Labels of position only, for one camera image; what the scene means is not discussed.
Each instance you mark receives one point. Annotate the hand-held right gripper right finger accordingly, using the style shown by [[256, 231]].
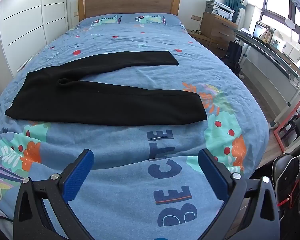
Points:
[[211, 175]]

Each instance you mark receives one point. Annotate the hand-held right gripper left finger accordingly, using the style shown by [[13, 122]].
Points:
[[77, 176]]

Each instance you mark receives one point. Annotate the black pants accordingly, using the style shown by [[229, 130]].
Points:
[[90, 101]]

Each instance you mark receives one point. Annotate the bed with blue patterned cover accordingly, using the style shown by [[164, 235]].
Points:
[[140, 142]]

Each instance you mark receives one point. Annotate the black office chair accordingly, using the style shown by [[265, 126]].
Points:
[[290, 175]]

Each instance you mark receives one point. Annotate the black bag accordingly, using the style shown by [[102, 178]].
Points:
[[234, 53]]

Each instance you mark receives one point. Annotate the glass top desk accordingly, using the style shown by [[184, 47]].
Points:
[[270, 57]]

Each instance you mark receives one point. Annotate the wooden dresser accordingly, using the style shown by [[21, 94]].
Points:
[[215, 30]]

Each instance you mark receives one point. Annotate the white printer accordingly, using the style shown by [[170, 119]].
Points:
[[221, 10]]

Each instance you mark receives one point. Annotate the white wardrobe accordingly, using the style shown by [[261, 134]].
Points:
[[27, 17]]

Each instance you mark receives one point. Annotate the round white lamp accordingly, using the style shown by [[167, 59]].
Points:
[[290, 23]]

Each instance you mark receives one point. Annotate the wooden headboard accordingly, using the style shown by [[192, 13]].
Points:
[[127, 3]]

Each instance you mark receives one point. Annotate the red frame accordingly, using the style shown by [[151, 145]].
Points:
[[280, 135]]

